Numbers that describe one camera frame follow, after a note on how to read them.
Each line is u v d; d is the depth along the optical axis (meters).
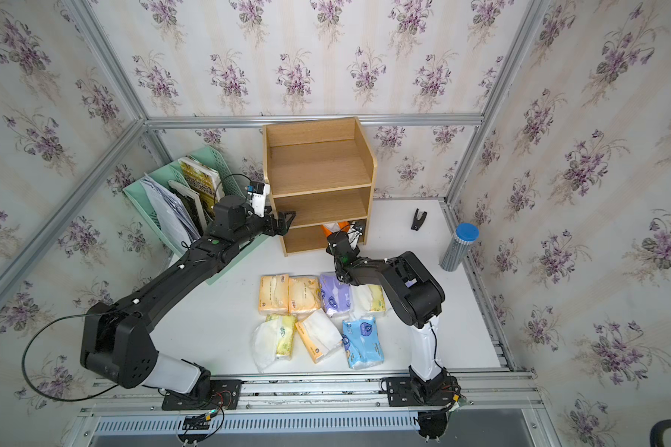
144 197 0.91
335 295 0.86
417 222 1.11
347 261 0.78
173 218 0.80
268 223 0.72
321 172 0.83
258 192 0.69
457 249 0.89
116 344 0.41
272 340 0.79
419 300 0.52
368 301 0.85
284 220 0.73
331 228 0.99
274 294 0.86
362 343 0.78
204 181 0.94
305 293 0.86
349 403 0.73
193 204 0.93
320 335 0.79
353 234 0.88
